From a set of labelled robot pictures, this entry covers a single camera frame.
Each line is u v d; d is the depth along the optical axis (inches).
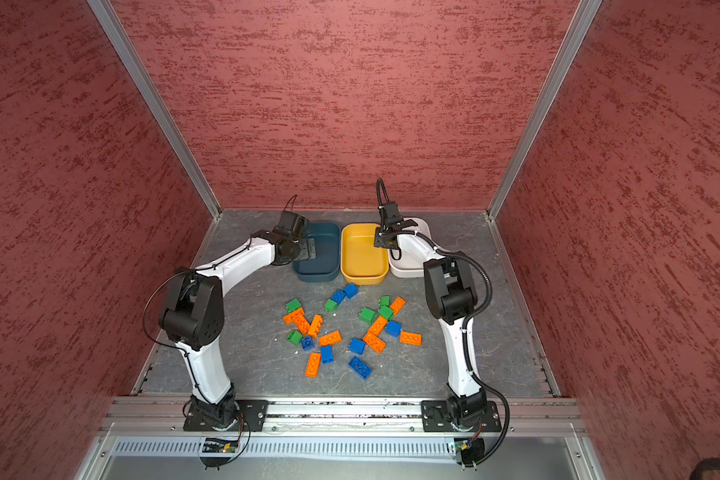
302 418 29.7
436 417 29.0
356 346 33.4
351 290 37.5
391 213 32.9
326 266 40.2
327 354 33.2
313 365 32.2
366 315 35.8
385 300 37.2
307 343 33.7
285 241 28.0
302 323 35.3
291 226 30.3
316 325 35.0
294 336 33.5
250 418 29.0
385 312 36.0
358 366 32.5
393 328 34.9
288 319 35.3
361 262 41.8
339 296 37.3
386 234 30.6
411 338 34.4
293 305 36.3
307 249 35.0
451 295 22.8
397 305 37.0
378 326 35.3
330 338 34.4
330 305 36.3
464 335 23.7
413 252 27.2
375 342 33.9
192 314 19.7
